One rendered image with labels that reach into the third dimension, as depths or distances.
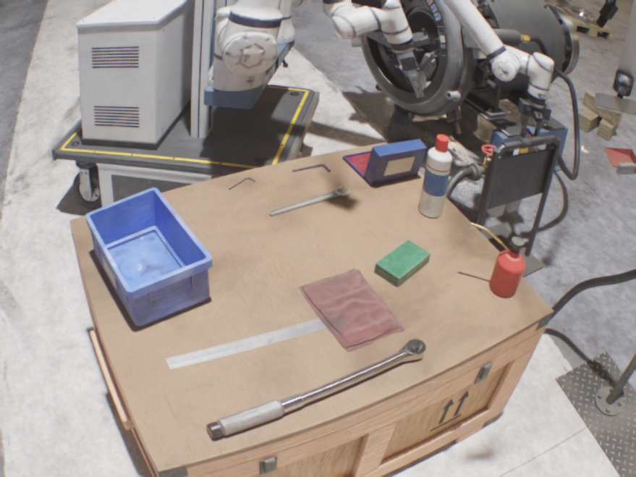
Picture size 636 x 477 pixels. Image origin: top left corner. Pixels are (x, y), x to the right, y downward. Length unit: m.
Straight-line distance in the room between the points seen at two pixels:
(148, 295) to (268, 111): 1.28
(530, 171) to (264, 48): 1.01
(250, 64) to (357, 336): 0.79
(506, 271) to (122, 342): 0.85
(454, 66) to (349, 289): 1.23
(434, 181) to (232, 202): 0.50
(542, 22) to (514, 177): 1.09
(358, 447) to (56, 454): 0.85
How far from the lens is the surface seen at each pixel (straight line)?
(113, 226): 1.46
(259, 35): 1.63
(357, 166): 1.76
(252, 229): 1.51
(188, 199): 1.62
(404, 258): 1.43
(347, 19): 1.74
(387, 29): 1.80
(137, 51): 2.00
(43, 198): 2.62
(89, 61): 2.11
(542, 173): 2.19
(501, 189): 2.03
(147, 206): 1.47
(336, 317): 1.29
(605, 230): 2.84
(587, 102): 3.99
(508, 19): 2.69
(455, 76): 2.36
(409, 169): 1.73
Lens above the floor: 1.40
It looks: 40 degrees down
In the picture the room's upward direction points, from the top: 5 degrees clockwise
